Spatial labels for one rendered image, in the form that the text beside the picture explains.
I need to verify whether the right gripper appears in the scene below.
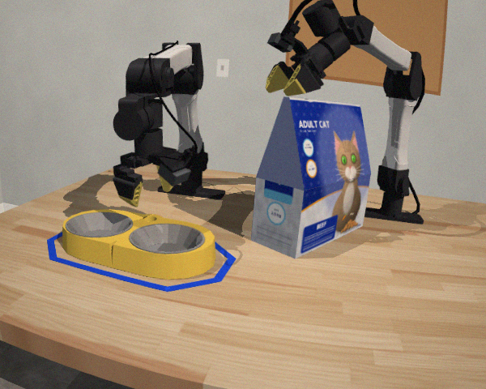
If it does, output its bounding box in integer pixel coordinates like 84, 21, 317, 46
113, 128, 177, 207

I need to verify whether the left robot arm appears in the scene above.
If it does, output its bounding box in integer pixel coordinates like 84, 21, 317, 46
267, 0, 424, 224

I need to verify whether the yellow double-bowl pet feeder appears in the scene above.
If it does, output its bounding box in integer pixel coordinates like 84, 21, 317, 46
62, 209, 215, 280

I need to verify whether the grey steel bowl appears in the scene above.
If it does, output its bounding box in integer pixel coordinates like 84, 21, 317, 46
129, 224, 205, 254
66, 212, 133, 237

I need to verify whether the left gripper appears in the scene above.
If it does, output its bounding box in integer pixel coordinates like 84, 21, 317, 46
266, 43, 333, 96

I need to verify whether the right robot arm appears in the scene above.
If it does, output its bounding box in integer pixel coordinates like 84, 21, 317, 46
113, 43, 225, 199

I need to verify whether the blue tape outline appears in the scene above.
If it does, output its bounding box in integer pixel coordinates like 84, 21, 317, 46
47, 232, 236, 292

